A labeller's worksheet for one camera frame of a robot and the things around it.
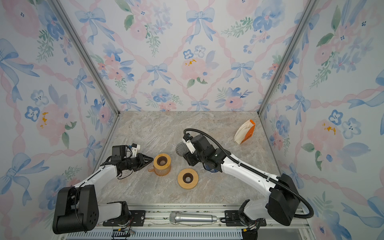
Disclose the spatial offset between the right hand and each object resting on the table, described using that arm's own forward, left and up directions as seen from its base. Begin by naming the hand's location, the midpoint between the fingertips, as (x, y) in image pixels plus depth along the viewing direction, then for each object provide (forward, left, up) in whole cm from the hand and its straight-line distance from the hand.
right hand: (187, 152), depth 79 cm
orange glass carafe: (-4, +17, -17) cm, 24 cm away
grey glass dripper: (+9, +5, -12) cm, 16 cm away
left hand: (0, +21, -8) cm, 22 cm away
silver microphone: (-28, +3, -13) cm, 31 cm away
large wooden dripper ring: (-12, +1, -15) cm, 20 cm away
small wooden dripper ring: (-6, +14, -7) cm, 17 cm away
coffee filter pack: (+22, -37, -10) cm, 44 cm away
